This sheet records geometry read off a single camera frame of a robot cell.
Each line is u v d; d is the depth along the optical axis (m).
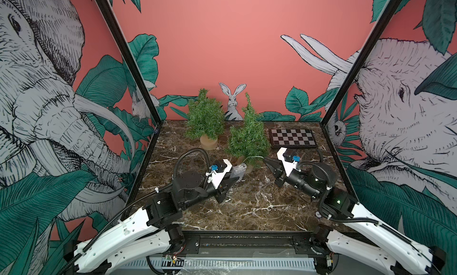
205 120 0.88
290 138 1.10
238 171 0.58
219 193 0.52
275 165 0.58
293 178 0.55
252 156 0.61
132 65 0.90
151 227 0.44
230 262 0.70
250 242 0.76
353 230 0.48
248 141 0.78
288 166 0.52
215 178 0.52
